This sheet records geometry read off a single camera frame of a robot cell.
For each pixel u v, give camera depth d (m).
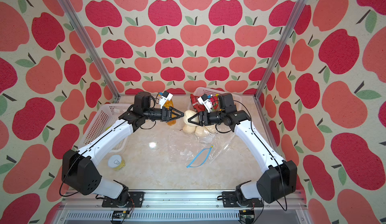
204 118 0.64
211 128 0.93
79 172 0.42
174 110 0.66
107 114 1.04
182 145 0.92
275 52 0.94
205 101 0.68
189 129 0.96
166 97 0.69
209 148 0.85
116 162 0.81
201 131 0.93
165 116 0.65
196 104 0.99
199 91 1.12
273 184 0.40
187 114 0.69
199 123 0.64
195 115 0.67
